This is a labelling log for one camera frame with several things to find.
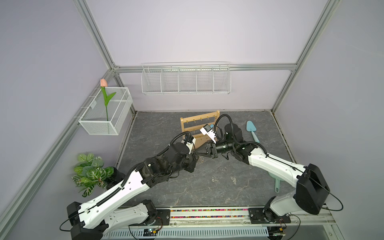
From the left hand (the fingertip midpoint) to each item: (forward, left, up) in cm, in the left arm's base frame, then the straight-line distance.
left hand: (196, 158), depth 68 cm
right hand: (+1, +1, +3) cm, 3 cm away
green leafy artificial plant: (-5, +44, +3) cm, 44 cm away
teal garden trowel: (+33, -43, -23) cm, 59 cm away
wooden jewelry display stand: (+24, 0, -4) cm, 24 cm away
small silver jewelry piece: (-4, -22, -25) cm, 33 cm away
